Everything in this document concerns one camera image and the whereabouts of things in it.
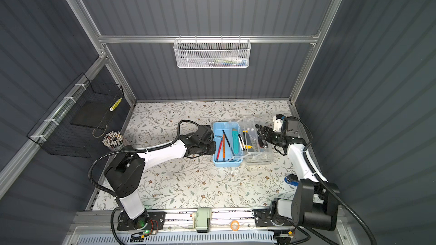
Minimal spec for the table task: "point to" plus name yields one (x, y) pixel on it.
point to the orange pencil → (223, 147)
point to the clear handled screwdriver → (253, 134)
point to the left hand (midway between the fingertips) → (217, 149)
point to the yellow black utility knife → (247, 140)
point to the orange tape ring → (234, 226)
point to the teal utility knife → (235, 137)
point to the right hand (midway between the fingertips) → (264, 134)
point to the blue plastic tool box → (229, 151)
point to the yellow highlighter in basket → (112, 108)
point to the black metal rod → (224, 133)
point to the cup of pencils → (114, 140)
